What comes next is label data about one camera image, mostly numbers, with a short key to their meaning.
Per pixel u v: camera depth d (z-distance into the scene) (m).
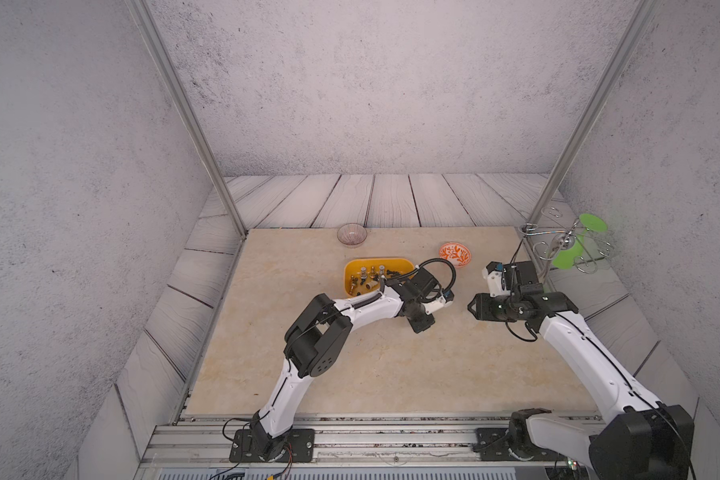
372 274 1.05
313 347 0.53
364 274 1.05
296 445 0.73
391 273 1.07
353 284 1.04
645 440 0.39
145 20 0.71
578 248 0.79
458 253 1.11
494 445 0.72
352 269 1.04
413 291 0.73
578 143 0.94
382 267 1.02
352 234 1.18
